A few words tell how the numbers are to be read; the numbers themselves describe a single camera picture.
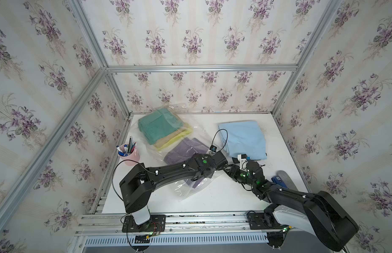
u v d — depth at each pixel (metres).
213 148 0.73
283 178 0.84
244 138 0.99
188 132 1.06
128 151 0.88
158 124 1.03
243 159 0.80
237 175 0.75
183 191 0.78
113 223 0.73
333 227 0.41
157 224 0.72
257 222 0.73
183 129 1.04
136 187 0.42
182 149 0.88
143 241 0.71
